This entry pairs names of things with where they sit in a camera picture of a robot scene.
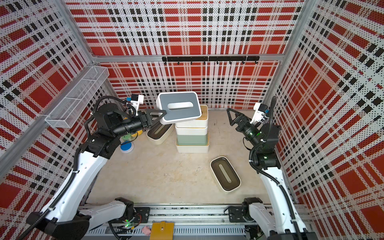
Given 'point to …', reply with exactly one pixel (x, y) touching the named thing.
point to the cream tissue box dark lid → (159, 132)
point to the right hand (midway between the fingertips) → (232, 112)
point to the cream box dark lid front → (226, 176)
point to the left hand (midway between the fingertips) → (166, 115)
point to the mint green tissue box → (192, 139)
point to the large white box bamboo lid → (192, 145)
